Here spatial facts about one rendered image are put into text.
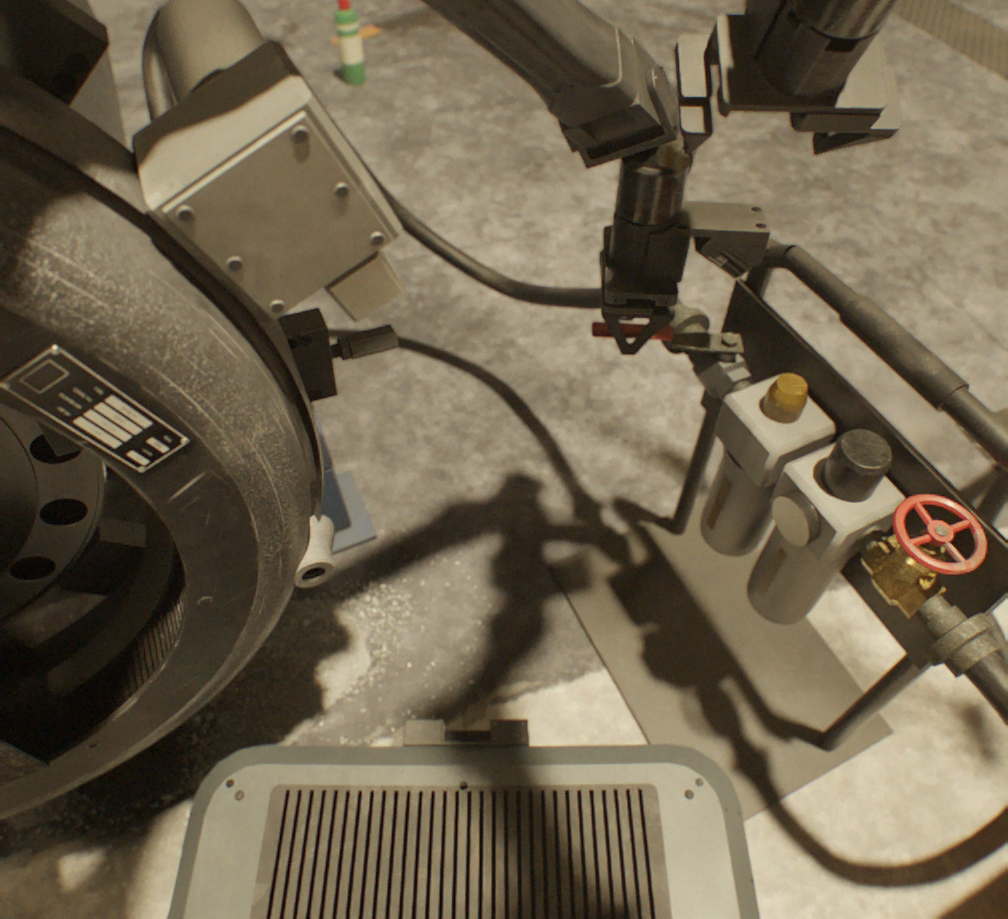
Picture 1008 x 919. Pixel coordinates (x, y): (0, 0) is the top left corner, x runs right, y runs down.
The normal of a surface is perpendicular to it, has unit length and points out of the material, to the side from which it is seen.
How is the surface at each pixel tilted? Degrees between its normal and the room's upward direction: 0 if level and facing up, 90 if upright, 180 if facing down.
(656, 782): 0
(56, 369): 90
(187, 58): 36
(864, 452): 0
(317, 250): 90
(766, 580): 90
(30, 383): 90
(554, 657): 0
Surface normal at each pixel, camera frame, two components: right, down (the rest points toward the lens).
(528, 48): 0.05, 0.99
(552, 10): 0.82, -0.06
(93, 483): 0.42, 0.69
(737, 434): -0.91, 0.32
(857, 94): 0.00, -0.18
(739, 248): -0.07, 0.76
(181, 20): -0.42, -0.44
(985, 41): 0.00, -0.65
